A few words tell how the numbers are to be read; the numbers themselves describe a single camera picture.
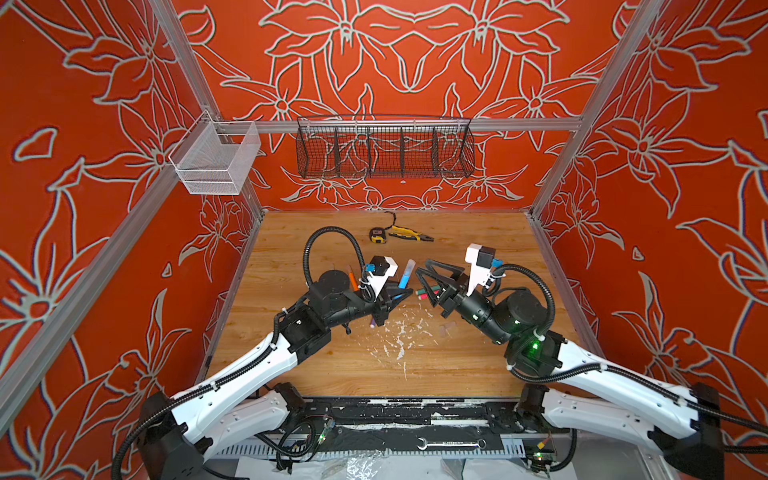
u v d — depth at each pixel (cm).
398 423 73
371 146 100
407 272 60
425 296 55
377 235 110
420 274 56
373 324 88
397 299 63
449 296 52
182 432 39
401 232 111
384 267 56
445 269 59
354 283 52
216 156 94
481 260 51
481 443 70
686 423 40
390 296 59
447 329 88
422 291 56
